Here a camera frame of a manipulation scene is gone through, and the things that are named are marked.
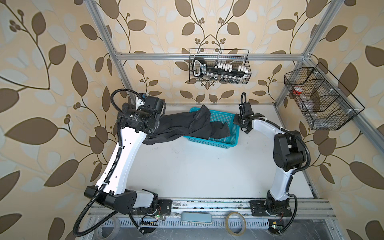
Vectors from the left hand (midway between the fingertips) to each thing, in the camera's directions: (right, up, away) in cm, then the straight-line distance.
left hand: (136, 119), depth 66 cm
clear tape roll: (-18, -50, +1) cm, 53 cm away
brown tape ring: (+48, -48, +1) cm, 68 cm away
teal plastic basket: (+48, -15, +33) cm, 60 cm away
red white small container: (+82, +16, +15) cm, 85 cm away
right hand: (+55, -1, +33) cm, 64 cm away
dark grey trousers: (+26, -3, +30) cm, 40 cm away
